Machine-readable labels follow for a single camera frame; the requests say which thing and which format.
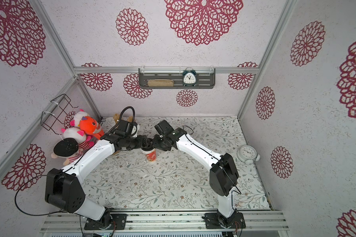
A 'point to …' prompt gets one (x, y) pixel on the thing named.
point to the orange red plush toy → (90, 126)
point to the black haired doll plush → (69, 148)
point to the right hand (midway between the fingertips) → (152, 144)
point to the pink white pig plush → (82, 139)
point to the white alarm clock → (247, 154)
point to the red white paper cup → (151, 155)
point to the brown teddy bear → (116, 117)
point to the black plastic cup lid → (149, 145)
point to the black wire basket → (53, 118)
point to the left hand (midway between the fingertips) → (145, 146)
